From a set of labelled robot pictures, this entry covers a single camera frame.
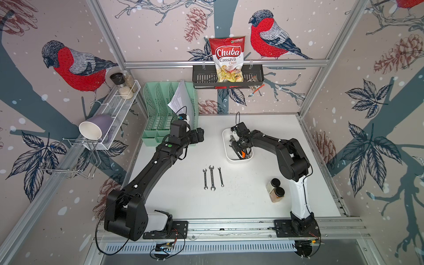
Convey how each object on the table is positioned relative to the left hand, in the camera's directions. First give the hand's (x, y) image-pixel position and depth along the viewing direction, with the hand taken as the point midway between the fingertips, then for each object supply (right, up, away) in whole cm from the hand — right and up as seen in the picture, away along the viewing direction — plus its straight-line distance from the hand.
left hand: (199, 128), depth 83 cm
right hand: (+22, -11, +21) cm, 32 cm away
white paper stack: (-12, +14, +10) cm, 21 cm away
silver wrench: (+6, -28, +7) cm, 30 cm away
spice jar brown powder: (+37, -31, -8) cm, 49 cm away
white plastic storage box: (+17, -17, +15) cm, 29 cm away
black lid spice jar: (+36, -27, -5) cm, 46 cm away
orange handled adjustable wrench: (+25, -16, +15) cm, 33 cm away
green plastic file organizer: (-29, +21, +21) cm, 41 cm away
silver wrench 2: (+12, -31, +5) cm, 34 cm away
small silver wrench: (+2, -25, +10) cm, 27 cm away
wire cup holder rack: (-43, -10, -25) cm, 50 cm away
